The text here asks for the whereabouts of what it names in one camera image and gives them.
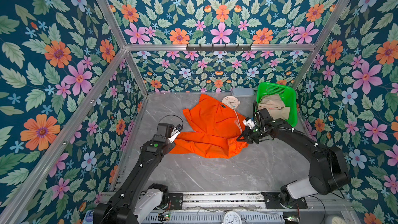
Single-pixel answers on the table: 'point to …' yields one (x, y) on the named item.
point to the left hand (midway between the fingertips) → (165, 133)
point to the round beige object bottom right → (338, 220)
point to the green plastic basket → (288, 94)
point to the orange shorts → (217, 129)
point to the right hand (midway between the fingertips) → (237, 138)
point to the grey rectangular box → (243, 92)
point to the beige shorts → (275, 106)
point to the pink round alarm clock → (231, 100)
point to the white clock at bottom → (231, 217)
